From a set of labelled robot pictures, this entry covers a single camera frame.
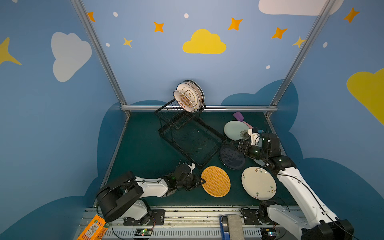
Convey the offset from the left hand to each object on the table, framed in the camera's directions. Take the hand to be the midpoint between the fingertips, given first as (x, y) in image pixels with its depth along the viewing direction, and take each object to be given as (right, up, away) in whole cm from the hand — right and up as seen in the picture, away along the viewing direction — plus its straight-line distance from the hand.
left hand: (208, 184), depth 79 cm
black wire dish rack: (-9, +24, +29) cm, 39 cm away
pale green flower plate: (+24, +29, +38) cm, 53 cm away
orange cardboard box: (-53, -16, -13) cm, 57 cm away
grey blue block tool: (+10, -17, -10) cm, 22 cm away
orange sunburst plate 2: (-12, +48, +2) cm, 49 cm away
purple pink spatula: (+29, +40, +40) cm, 63 cm away
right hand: (+15, +22, -2) cm, 27 cm away
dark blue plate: (+16, +11, +16) cm, 26 cm away
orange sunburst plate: (-14, +47, +13) cm, 50 cm away
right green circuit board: (+28, -21, -8) cm, 36 cm away
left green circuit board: (-32, -20, -8) cm, 39 cm away
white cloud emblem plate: (-9, +51, +9) cm, 53 cm away
